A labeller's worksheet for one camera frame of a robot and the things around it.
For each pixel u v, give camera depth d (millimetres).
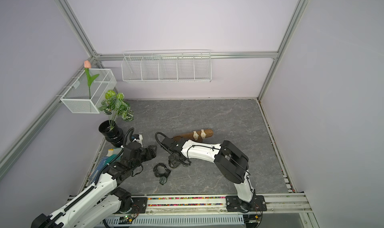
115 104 790
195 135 893
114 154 906
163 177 813
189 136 897
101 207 567
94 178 825
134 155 633
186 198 771
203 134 909
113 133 854
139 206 727
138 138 748
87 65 829
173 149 632
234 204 740
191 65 1036
